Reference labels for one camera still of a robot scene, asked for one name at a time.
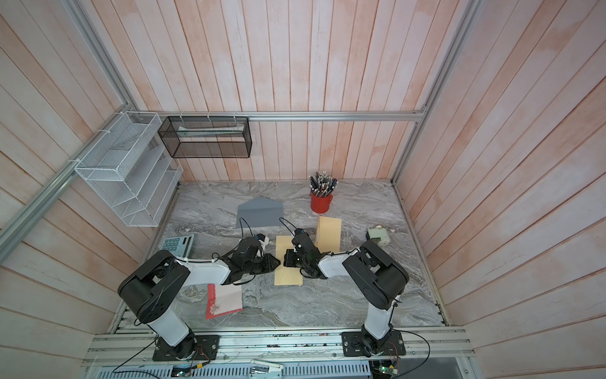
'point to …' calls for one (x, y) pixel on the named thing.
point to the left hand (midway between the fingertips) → (279, 266)
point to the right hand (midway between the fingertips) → (283, 255)
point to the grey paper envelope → (259, 212)
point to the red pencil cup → (320, 204)
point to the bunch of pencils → (321, 185)
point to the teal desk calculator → (179, 246)
